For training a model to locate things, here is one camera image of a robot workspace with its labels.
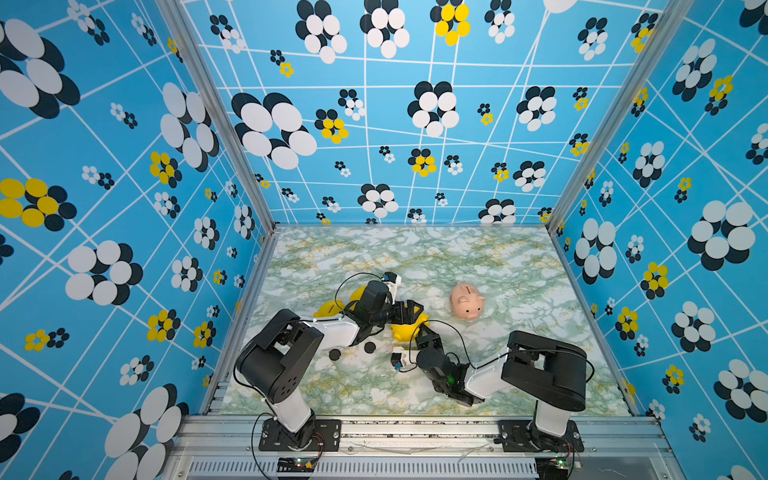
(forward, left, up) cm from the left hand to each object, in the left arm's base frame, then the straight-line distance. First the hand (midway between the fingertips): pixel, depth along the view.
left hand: (418, 311), depth 90 cm
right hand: (-4, -3, 0) cm, 5 cm away
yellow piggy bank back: (-8, +3, +3) cm, 9 cm away
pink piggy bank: (+2, -15, +3) cm, 15 cm away
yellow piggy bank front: (-1, +26, +4) cm, 26 cm away
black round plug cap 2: (-9, +15, -6) cm, 18 cm away
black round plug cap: (-11, +25, -6) cm, 28 cm away
